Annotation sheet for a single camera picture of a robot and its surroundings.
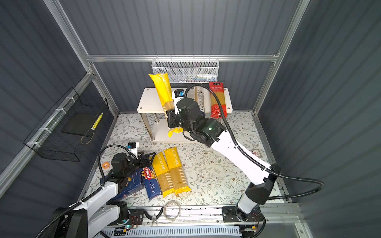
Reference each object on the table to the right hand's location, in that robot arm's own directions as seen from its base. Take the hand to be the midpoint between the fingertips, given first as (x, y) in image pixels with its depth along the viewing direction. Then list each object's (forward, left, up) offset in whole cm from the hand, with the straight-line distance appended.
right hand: (169, 113), depth 64 cm
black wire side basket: (-4, +54, -11) cm, 55 cm away
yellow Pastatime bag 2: (-13, +8, -38) cm, 41 cm away
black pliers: (-34, +11, -41) cm, 54 cm away
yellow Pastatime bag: (-10, +1, -39) cm, 40 cm away
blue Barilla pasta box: (-18, +22, -34) cm, 44 cm away
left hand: (-3, +16, -30) cm, 34 cm away
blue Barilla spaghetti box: (-17, +14, -38) cm, 44 cm away
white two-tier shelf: (+13, +14, -8) cm, 21 cm away
